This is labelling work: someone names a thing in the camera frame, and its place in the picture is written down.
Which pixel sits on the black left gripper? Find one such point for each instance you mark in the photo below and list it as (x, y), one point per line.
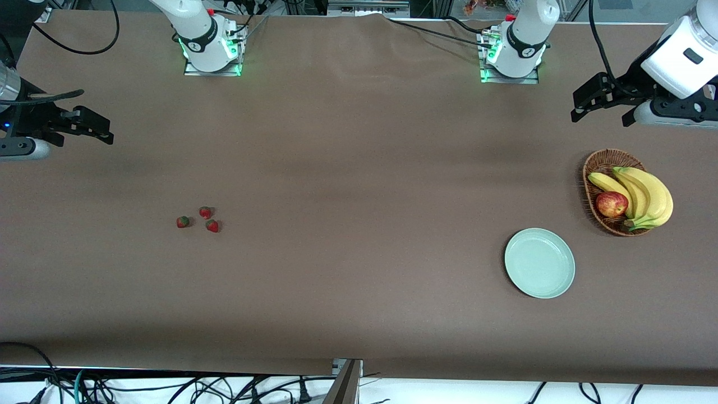
(634, 79)

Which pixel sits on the brown wicker basket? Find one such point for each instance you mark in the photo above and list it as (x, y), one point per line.
(600, 163)

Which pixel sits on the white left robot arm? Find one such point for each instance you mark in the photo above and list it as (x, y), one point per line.
(527, 33)

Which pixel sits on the red strawberry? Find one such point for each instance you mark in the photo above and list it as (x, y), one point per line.
(205, 212)
(183, 222)
(212, 225)

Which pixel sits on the aluminium frame rail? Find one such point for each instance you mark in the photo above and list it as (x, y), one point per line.
(364, 8)

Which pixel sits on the red apple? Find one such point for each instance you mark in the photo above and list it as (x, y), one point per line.
(611, 203)

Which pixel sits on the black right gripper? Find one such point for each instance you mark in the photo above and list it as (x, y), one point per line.
(27, 119)

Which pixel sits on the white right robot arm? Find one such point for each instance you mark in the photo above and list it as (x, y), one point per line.
(196, 28)

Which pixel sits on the yellow banana bunch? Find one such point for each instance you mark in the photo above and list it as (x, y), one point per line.
(653, 196)

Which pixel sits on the grey metal profile post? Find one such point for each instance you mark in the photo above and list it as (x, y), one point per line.
(345, 387)

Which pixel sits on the pale green round plate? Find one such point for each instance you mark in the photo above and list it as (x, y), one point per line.
(539, 262)

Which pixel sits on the brown table mat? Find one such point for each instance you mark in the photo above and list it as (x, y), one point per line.
(359, 168)

